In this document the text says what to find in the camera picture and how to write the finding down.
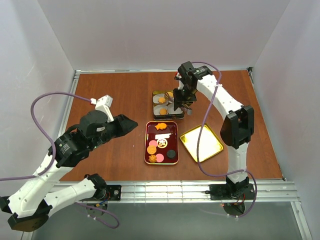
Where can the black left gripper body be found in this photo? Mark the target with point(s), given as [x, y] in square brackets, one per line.
[119, 125]

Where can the dark red serving tray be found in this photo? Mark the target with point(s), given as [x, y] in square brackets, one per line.
[166, 140]

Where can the aluminium left frame rail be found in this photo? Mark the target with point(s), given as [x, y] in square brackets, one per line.
[69, 102]

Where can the gold tin lid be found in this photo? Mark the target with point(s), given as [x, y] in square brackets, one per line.
[209, 144]

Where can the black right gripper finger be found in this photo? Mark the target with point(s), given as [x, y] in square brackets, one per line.
[178, 99]
[188, 101]

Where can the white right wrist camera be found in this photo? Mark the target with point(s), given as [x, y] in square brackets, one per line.
[177, 76]

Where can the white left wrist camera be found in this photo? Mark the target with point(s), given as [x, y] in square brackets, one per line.
[103, 104]

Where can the black round cookie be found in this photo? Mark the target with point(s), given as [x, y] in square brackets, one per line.
[171, 154]

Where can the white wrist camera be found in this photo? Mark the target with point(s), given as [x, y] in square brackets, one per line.
[177, 76]
[103, 104]

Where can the metal serving tongs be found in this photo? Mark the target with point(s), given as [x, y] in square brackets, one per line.
[184, 110]

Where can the orange flower cookie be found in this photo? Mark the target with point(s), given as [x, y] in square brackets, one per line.
[161, 100]

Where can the white paper cup front-right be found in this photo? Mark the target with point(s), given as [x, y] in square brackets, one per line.
[170, 109]

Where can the aluminium front frame rail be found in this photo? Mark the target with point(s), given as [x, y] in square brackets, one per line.
[145, 192]

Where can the white paper cup front-left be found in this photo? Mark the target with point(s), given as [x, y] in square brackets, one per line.
[157, 108]

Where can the pink round cookie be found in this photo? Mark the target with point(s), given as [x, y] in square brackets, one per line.
[153, 143]
[159, 158]

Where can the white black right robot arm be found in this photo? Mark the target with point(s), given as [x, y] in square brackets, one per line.
[238, 121]

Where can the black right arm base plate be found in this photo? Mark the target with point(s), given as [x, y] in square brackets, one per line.
[224, 192]

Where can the white paper cup back-left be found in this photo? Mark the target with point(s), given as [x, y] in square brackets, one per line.
[155, 99]

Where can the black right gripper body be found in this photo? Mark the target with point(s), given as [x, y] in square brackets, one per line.
[184, 98]

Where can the gold square cookie tin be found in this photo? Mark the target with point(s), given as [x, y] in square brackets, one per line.
[165, 117]

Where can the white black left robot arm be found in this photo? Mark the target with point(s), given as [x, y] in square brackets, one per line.
[32, 205]

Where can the white paper cup back-right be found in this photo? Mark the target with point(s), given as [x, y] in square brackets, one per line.
[170, 100]

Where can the pink round cookie lower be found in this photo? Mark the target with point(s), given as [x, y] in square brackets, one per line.
[159, 158]

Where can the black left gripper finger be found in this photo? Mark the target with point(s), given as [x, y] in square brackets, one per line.
[125, 123]
[113, 132]

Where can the round waffle sandwich cookie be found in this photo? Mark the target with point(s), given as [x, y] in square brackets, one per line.
[169, 94]

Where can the aluminium right frame rail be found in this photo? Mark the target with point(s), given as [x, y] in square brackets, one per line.
[250, 74]

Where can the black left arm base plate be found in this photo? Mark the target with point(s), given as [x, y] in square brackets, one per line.
[112, 193]

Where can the orange fish-shaped cookie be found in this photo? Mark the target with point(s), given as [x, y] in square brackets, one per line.
[160, 126]

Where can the orange swirl cookie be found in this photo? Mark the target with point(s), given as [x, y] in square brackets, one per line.
[152, 158]

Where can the pink round cookie upper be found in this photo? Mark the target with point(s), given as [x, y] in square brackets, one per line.
[153, 143]

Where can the aluminium frame rail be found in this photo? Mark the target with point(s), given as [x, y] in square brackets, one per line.
[145, 192]
[69, 102]
[250, 74]

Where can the orange shell-shaped cookie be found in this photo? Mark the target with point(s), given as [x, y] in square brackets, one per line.
[163, 111]

